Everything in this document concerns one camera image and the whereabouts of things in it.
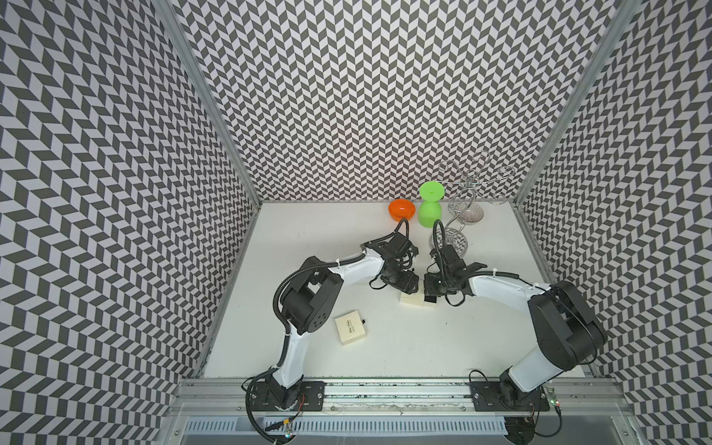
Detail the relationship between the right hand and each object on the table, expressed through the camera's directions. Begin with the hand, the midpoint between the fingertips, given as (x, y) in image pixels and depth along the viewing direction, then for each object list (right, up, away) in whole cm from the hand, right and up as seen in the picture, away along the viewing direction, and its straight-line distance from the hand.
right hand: (426, 290), depth 92 cm
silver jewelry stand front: (+13, +17, +13) cm, 25 cm away
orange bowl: (-6, +29, +21) cm, 36 cm away
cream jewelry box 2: (-25, -9, -9) cm, 28 cm away
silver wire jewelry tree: (+12, +28, -4) cm, 31 cm away
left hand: (-7, +1, 0) cm, 7 cm away
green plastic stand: (0, +27, -4) cm, 27 cm away
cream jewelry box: (-4, -2, -3) cm, 6 cm away
